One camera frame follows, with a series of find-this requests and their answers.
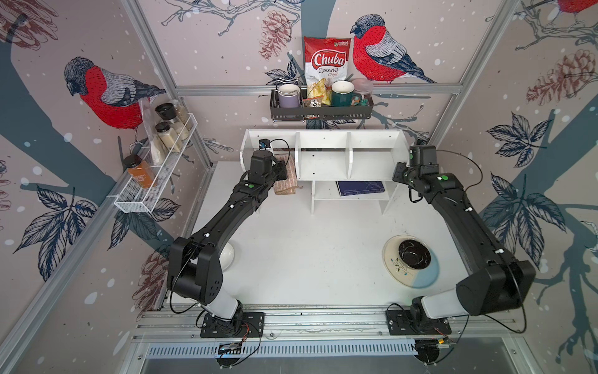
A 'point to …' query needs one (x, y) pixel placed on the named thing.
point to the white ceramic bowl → (226, 257)
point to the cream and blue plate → (407, 276)
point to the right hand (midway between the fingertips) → (399, 166)
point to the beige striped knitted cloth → (289, 185)
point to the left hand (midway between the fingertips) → (287, 157)
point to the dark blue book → (346, 188)
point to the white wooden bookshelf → (342, 164)
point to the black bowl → (414, 254)
